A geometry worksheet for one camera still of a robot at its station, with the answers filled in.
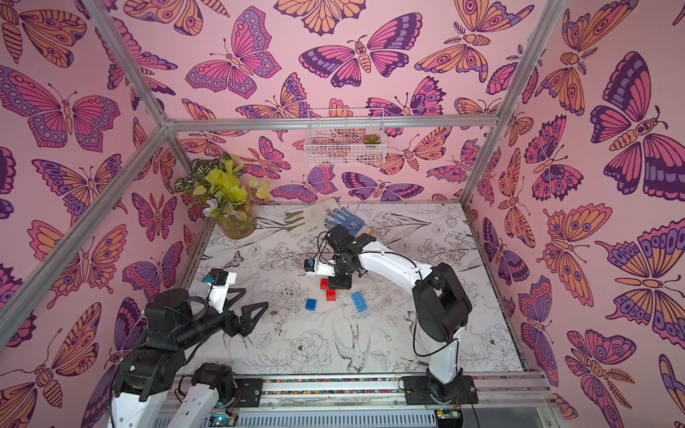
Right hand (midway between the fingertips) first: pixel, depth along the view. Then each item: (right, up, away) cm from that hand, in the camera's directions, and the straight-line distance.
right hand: (334, 275), depth 88 cm
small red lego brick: (-1, -7, +2) cm, 7 cm away
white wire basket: (0, +49, +12) cm, 51 cm away
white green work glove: (-20, +19, +26) cm, 38 cm away
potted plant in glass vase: (-41, +31, +7) cm, 52 cm away
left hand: (-19, -1, -21) cm, 28 cm away
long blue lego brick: (+9, -9, +2) cm, 13 cm away
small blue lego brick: (-8, -10, +2) cm, 13 cm away
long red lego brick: (-3, -2, -3) cm, 5 cm away
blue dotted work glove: (+6, +18, +25) cm, 32 cm away
